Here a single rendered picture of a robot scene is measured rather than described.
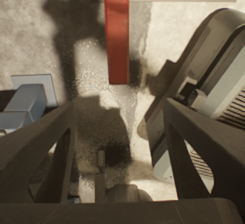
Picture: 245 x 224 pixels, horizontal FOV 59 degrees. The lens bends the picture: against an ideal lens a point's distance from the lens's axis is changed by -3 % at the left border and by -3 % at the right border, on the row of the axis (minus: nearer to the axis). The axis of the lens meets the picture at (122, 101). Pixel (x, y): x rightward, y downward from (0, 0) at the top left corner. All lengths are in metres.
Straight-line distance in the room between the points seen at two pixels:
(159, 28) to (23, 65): 0.45
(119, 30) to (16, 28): 0.59
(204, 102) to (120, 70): 0.39
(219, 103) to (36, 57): 0.56
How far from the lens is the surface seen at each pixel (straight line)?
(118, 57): 0.20
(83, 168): 1.08
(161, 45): 0.73
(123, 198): 0.52
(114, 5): 0.19
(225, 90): 0.55
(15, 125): 0.63
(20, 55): 0.79
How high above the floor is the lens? 0.67
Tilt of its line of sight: 56 degrees down
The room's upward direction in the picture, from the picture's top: 177 degrees clockwise
